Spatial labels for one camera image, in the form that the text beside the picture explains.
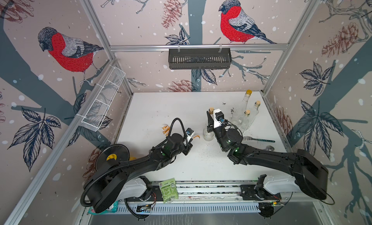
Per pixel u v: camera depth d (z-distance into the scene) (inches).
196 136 33.7
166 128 39.6
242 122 38.0
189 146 28.6
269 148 35.5
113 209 27.0
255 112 33.0
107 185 16.4
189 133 28.5
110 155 28.8
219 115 23.2
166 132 38.5
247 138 37.2
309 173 16.4
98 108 34.3
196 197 28.7
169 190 29.0
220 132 25.4
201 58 41.5
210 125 25.9
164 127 39.6
